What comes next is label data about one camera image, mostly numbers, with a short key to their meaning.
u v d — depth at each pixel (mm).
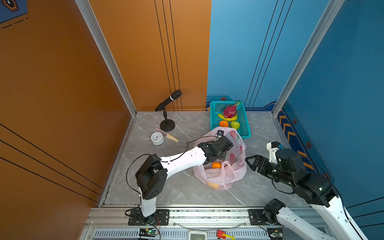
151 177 469
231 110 1079
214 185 788
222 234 680
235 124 1052
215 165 845
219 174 733
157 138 999
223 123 1077
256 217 727
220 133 740
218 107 1160
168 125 1109
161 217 731
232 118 1113
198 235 671
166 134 1052
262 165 559
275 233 713
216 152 633
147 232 706
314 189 405
